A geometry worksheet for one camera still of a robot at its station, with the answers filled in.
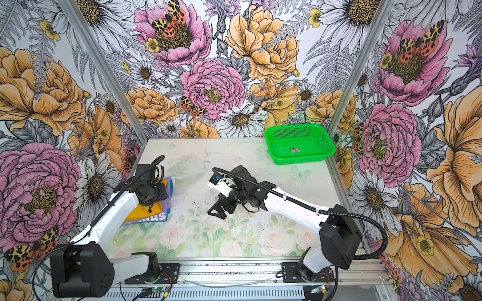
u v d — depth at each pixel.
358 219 0.42
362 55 0.85
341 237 0.42
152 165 0.77
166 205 0.89
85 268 0.39
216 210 0.66
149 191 0.67
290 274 0.73
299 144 1.21
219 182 0.67
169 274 0.73
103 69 0.88
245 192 0.60
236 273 0.76
